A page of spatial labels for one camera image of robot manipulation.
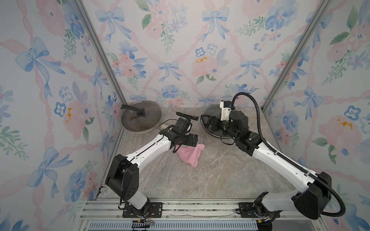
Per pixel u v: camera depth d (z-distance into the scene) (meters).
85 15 0.72
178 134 0.64
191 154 0.85
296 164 0.44
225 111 0.65
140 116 1.03
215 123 0.64
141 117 1.03
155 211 0.74
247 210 0.73
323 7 0.69
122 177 0.45
